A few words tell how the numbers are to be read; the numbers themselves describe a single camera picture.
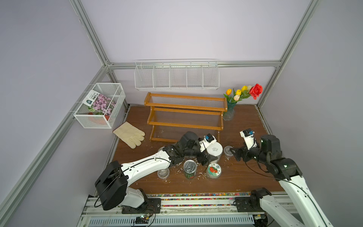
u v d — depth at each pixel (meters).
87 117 0.74
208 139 0.63
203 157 0.65
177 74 0.98
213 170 0.78
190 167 0.76
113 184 0.41
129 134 1.02
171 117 1.06
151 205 0.74
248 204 0.74
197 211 0.74
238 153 0.65
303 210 0.42
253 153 0.61
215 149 0.71
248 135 0.62
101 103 0.75
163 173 0.79
